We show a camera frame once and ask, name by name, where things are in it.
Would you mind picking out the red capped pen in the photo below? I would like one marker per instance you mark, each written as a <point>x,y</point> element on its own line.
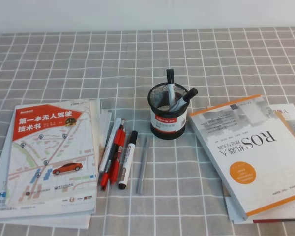
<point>110,160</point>

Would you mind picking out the black mesh pen holder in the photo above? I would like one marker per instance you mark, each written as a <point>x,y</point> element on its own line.
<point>164,124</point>

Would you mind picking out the red gel pen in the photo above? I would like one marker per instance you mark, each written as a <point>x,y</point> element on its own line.
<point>115,168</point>

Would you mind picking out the white pen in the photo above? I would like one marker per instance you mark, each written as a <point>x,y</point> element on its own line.
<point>116,126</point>

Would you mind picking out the black marker upright in holder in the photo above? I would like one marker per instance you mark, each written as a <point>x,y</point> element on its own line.
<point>171,85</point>

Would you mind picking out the black marker leaning in holder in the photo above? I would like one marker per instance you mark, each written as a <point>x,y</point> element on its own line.
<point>184,100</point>

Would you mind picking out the grey clear pen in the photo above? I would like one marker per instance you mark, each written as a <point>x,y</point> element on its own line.
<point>143,165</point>

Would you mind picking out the dark red pencil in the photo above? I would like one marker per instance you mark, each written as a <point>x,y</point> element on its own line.
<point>123,122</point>

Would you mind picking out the black white whiteboard marker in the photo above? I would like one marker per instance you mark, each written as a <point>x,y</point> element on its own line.
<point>128,160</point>

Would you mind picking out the grey checked tablecloth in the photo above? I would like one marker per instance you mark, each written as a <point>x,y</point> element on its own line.
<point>183,194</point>

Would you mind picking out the orange self-driving car book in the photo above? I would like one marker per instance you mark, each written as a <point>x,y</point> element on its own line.
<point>54,152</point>

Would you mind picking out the white booklet under orange book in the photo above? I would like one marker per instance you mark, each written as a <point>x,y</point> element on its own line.
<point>67,213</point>

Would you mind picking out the white ROS robot book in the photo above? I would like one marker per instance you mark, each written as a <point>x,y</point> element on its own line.
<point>252,150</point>

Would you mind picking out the book under ROS book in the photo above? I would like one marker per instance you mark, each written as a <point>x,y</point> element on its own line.
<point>284,212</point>

